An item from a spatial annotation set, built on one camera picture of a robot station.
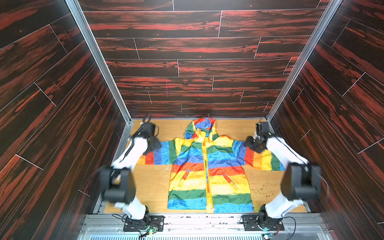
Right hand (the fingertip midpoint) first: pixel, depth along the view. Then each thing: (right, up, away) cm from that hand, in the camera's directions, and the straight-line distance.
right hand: (251, 144), depth 93 cm
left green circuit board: (-56, -39, -23) cm, 73 cm away
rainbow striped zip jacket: (-27, -16, 0) cm, 32 cm away
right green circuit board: (-1, -42, -23) cm, 48 cm away
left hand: (-60, -1, -2) cm, 60 cm away
